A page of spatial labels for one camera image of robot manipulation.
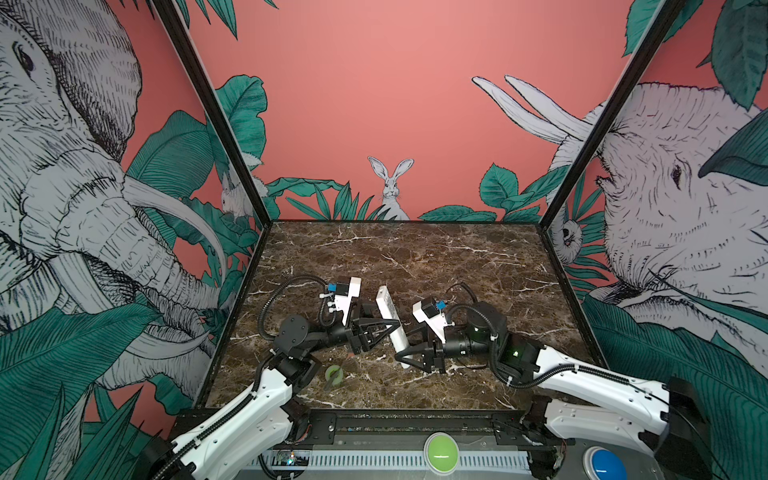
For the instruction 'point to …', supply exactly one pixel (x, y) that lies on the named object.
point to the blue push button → (603, 464)
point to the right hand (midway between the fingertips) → (398, 353)
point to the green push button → (441, 453)
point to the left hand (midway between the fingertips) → (395, 321)
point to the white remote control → (389, 313)
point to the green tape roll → (332, 369)
